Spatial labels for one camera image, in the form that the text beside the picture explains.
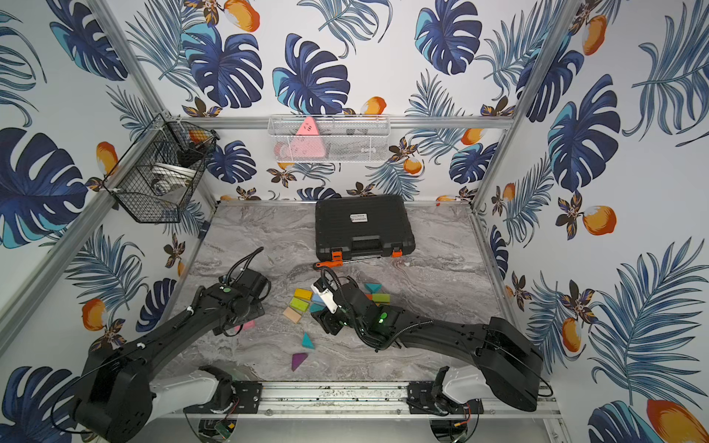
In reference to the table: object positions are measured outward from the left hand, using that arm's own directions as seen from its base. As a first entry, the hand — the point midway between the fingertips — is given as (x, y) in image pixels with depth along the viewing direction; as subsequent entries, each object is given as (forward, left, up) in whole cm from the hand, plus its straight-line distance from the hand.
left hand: (241, 312), depth 83 cm
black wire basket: (+30, +29, +25) cm, 48 cm away
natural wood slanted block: (+3, -14, -6) cm, 15 cm away
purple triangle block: (-10, -18, -6) cm, 22 cm away
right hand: (+1, -24, +7) cm, 25 cm away
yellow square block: (+11, -16, -7) cm, 20 cm away
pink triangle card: (+47, -15, +29) cm, 57 cm away
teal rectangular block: (+6, -21, -6) cm, 22 cm away
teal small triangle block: (-5, -20, -6) cm, 22 cm away
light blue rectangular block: (+9, -21, -5) cm, 23 cm away
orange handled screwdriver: (+22, -26, -5) cm, 34 cm away
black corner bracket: (+36, +30, -7) cm, 48 cm away
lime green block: (+7, -15, -6) cm, 18 cm away
